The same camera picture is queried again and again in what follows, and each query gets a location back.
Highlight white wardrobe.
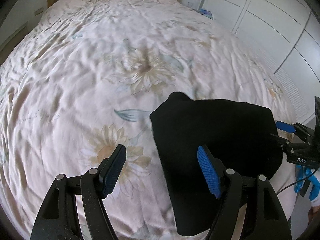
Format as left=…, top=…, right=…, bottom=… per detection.
left=200, top=0, right=319, bottom=124

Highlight black cable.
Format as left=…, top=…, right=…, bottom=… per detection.
left=274, top=169, right=320, bottom=196

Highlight floral white bed quilt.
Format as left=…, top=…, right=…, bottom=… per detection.
left=1, top=0, right=296, bottom=239

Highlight black pants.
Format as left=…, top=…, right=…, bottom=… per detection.
left=150, top=92, right=283, bottom=237

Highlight gloved right hand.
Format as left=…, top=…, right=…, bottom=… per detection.
left=293, top=166, right=320, bottom=202

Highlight drinking glass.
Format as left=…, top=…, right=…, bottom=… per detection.
left=187, top=2, right=194, bottom=9

